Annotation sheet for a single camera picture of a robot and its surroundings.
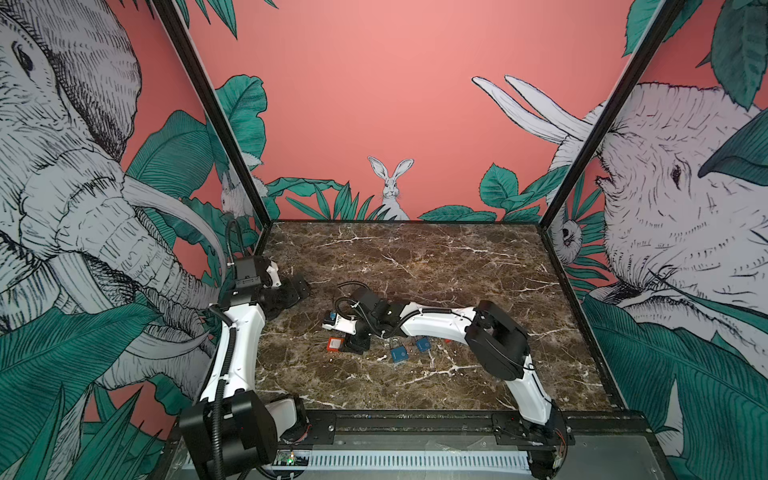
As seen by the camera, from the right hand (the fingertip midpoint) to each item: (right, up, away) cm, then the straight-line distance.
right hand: (338, 335), depth 84 cm
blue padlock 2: (+25, -3, +4) cm, 25 cm away
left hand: (-11, +14, -3) cm, 18 cm away
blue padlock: (+18, -6, +2) cm, 19 cm away
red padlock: (-2, -3, +2) cm, 4 cm away
